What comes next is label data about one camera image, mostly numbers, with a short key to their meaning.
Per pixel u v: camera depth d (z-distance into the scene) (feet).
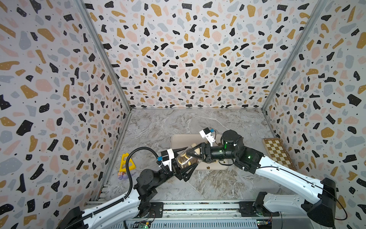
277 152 3.09
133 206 1.75
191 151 1.92
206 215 2.40
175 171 1.88
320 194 1.32
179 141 3.47
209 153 1.80
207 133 2.04
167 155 1.76
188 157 1.91
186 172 1.84
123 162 2.95
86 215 1.44
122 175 2.70
